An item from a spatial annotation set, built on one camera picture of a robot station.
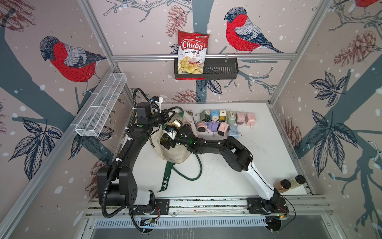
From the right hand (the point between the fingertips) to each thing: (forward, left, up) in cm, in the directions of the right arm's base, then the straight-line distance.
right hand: (162, 135), depth 90 cm
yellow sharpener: (+20, -39, -3) cm, 44 cm away
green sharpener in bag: (-3, -2, +4) cm, 5 cm away
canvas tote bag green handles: (-7, -11, -10) cm, 16 cm away
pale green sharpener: (+18, -46, -5) cm, 49 cm away
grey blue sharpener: (+8, -46, -5) cm, 47 cm away
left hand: (+5, -11, +18) cm, 22 cm away
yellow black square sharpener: (+12, -7, -3) cm, 15 cm away
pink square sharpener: (+17, -59, -3) cm, 61 cm away
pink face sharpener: (+10, -25, -3) cm, 27 cm away
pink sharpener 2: (+9, -39, -4) cm, 40 cm away
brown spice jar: (-26, -65, -2) cm, 70 cm away
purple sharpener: (+11, -33, -4) cm, 35 cm away
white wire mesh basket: (+5, +31, +21) cm, 38 cm away
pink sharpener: (+19, -52, -4) cm, 56 cm away
